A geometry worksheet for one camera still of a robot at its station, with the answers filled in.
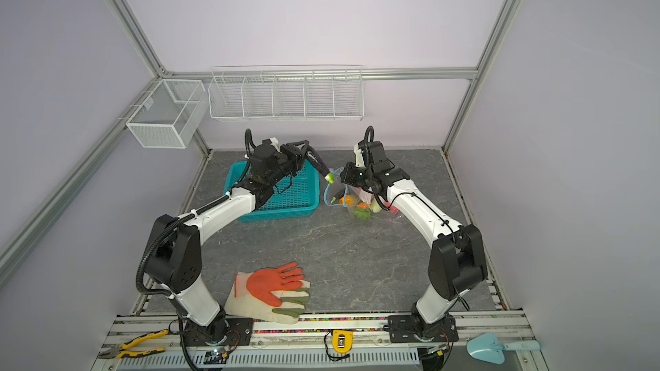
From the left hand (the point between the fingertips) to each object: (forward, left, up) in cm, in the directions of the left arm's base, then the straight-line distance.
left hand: (313, 146), depth 82 cm
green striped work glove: (-41, +9, -27) cm, 50 cm away
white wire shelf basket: (+29, +10, +1) cm, 31 cm away
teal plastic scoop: (-55, -46, -29) cm, 77 cm away
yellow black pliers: (-49, +55, -27) cm, 79 cm away
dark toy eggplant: (-4, -1, -4) cm, 6 cm away
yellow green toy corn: (-10, -11, -19) cm, 24 cm away
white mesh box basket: (+25, +56, -4) cm, 61 cm away
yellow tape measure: (-51, -6, -26) cm, 58 cm away
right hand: (-6, -8, -8) cm, 13 cm away
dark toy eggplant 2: (-9, -7, -17) cm, 21 cm away
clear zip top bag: (-11, -16, -19) cm, 27 cm away
